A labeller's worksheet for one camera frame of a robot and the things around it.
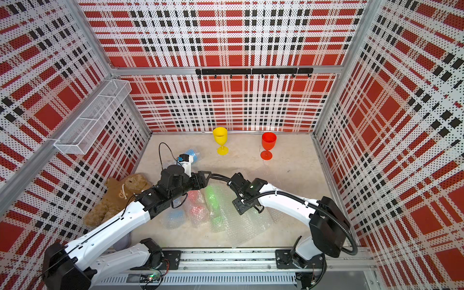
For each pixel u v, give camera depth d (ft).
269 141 3.15
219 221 2.55
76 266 1.29
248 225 2.69
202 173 2.27
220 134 3.33
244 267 2.40
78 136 2.28
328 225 1.38
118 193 2.77
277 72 2.99
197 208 2.64
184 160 2.21
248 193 1.90
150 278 2.29
